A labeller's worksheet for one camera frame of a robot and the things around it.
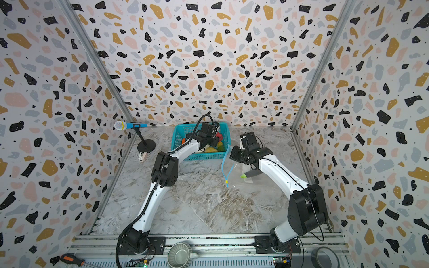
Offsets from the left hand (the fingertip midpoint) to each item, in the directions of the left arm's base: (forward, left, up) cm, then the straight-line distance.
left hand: (216, 134), depth 109 cm
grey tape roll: (-67, -48, -8) cm, 83 cm away
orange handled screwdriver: (-65, +60, -4) cm, 89 cm away
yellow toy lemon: (-12, +3, -2) cm, 12 cm away
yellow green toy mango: (-9, -3, -3) cm, 10 cm away
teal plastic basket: (0, +25, -4) cm, 25 cm away
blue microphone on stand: (-5, +46, -6) cm, 46 cm away
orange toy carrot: (0, +22, -6) cm, 23 cm away
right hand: (-23, -7, +13) cm, 28 cm away
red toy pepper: (+2, -2, -3) cm, 4 cm away
